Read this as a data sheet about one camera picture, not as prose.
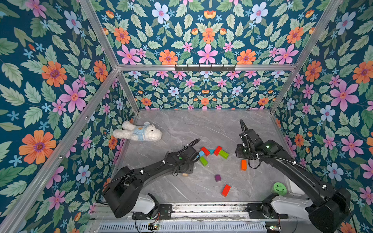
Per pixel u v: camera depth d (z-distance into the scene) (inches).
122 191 16.4
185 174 32.1
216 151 36.7
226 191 31.3
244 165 38.4
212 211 29.5
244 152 26.3
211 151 36.9
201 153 36.7
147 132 37.3
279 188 30.2
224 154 36.5
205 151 36.9
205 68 36.0
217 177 33.3
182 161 24.6
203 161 35.7
